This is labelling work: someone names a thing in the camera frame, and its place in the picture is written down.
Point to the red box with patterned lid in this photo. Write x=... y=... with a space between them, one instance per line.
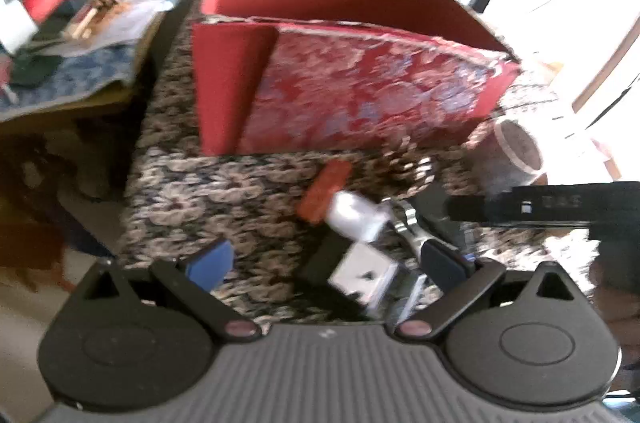
x=350 y=93

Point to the pine cone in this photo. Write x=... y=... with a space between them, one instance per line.
x=402 y=150

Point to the floral patterned table cover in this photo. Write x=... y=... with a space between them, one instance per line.
x=200 y=183

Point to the person's right hand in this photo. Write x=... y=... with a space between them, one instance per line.
x=620 y=303

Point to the blue patterned cloth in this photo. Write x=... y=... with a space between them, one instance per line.
x=85 y=73

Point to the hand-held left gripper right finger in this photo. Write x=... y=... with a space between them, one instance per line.
x=445 y=263

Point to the white cube box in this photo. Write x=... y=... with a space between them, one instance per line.
x=365 y=275

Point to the wooden clips bundle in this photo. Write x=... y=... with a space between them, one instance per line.
x=92 y=15

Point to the white paper sheet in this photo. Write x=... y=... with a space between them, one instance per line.
x=135 y=20

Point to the cardboard tape roll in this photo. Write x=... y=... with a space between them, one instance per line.
x=492 y=168

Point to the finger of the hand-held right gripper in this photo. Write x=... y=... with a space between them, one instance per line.
x=470 y=207

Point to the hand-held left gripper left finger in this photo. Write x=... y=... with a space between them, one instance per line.
x=210 y=260

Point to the black rectangular block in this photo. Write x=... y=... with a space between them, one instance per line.
x=320 y=263

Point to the small metal scissors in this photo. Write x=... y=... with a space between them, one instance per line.
x=406 y=223

